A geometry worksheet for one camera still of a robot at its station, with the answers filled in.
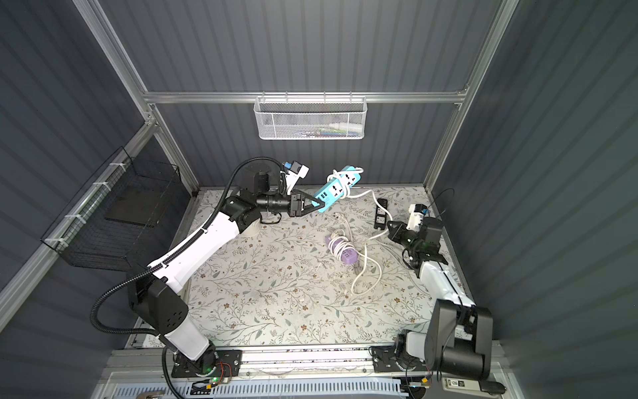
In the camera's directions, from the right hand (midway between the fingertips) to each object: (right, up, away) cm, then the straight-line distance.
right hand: (393, 223), depth 86 cm
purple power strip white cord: (-18, -10, +5) cm, 21 cm away
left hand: (-23, +5, -18) cm, 30 cm away
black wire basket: (-86, +3, -12) cm, 86 cm away
